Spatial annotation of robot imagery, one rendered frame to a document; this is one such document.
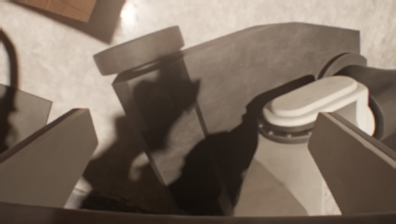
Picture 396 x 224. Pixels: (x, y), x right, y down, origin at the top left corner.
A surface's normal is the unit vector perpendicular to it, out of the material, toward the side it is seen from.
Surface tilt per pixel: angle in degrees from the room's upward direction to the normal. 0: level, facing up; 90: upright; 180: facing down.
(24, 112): 0
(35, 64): 0
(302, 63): 0
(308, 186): 90
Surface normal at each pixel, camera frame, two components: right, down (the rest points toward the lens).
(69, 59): 0.26, 0.33
